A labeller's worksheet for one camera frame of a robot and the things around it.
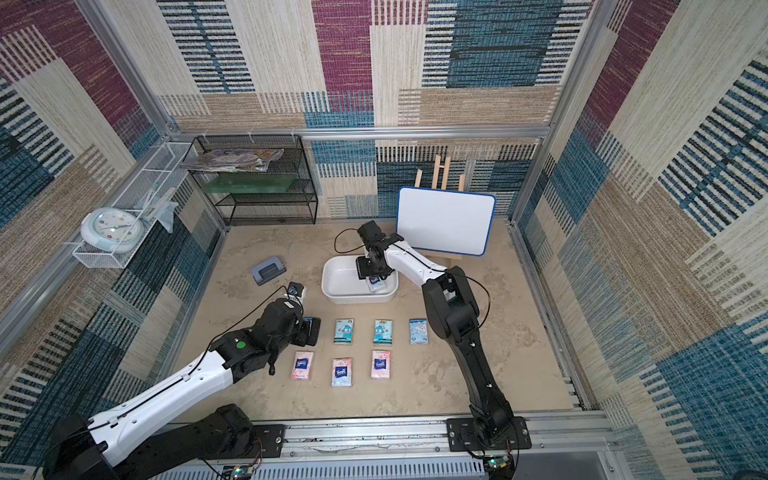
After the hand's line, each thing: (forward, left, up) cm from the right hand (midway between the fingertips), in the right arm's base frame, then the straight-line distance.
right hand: (365, 270), depth 101 cm
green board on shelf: (+19, +38, +22) cm, 48 cm away
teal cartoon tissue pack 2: (-21, -6, -2) cm, 22 cm away
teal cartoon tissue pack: (-21, +6, -2) cm, 21 cm away
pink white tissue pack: (-30, -5, -2) cm, 31 cm away
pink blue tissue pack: (-5, -3, -2) cm, 6 cm away
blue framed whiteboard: (+7, -25, +15) cm, 30 cm away
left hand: (-21, +15, +8) cm, 27 cm away
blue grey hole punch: (+2, +34, -2) cm, 34 cm away
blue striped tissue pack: (-21, -16, -3) cm, 26 cm away
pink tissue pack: (-30, +16, -2) cm, 34 cm away
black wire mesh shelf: (+30, +28, +2) cm, 41 cm away
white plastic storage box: (-2, +8, -4) cm, 9 cm away
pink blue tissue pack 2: (-32, +5, -2) cm, 33 cm away
